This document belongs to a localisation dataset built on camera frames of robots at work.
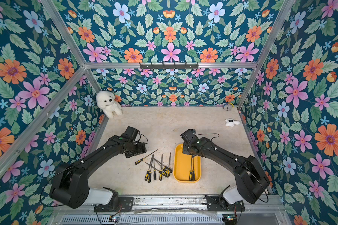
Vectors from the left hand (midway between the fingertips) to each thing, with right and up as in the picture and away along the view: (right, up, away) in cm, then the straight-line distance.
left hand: (144, 150), depth 87 cm
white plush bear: (-32, +34, +15) cm, 49 cm away
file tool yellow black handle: (+29, -13, -3) cm, 32 cm away
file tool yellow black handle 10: (+12, -12, -1) cm, 17 cm away
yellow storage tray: (+23, -9, -2) cm, 25 cm away
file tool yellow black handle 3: (-2, -6, +4) cm, 8 cm away
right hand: (+27, +1, 0) cm, 27 cm away
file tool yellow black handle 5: (+4, -16, -5) cm, 17 cm away
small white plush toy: (+62, +17, +19) cm, 67 cm away
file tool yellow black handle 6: (+7, -13, -2) cm, 15 cm away
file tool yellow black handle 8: (+14, -10, -2) cm, 17 cm away
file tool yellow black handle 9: (+15, -13, -5) cm, 21 cm away
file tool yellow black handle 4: (+2, -13, -2) cm, 13 cm away
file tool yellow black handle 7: (+10, -12, -3) cm, 16 cm away
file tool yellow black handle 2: (+30, -12, -2) cm, 33 cm away
